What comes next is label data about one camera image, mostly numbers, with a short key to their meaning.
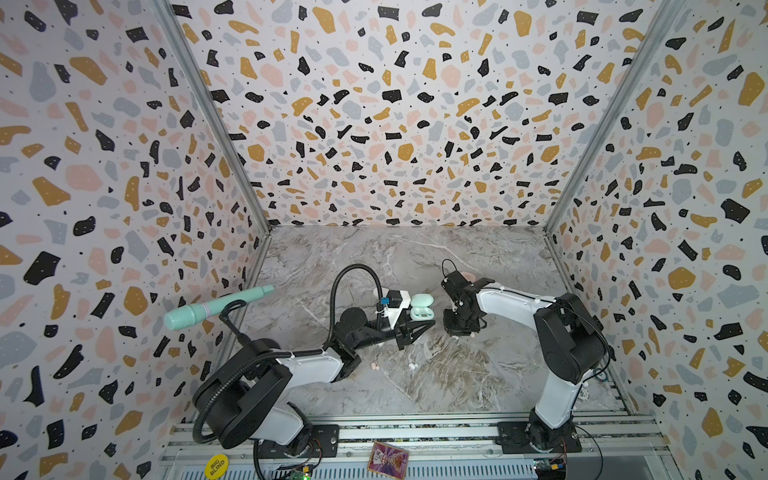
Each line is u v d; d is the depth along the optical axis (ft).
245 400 1.39
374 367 2.79
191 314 1.95
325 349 1.94
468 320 2.58
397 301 2.10
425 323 2.34
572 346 1.62
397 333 2.16
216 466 2.29
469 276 3.50
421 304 2.37
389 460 2.30
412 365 2.80
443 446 2.43
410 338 2.28
